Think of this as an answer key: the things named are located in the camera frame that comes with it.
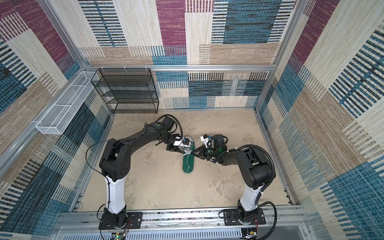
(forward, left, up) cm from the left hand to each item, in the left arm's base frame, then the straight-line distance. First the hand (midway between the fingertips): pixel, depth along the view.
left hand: (183, 143), depth 93 cm
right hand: (-7, -5, -1) cm, 9 cm away
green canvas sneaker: (-7, -5, -3) cm, 9 cm away
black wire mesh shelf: (+39, +40, +11) cm, 57 cm away
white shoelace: (-6, -3, -1) cm, 6 cm away
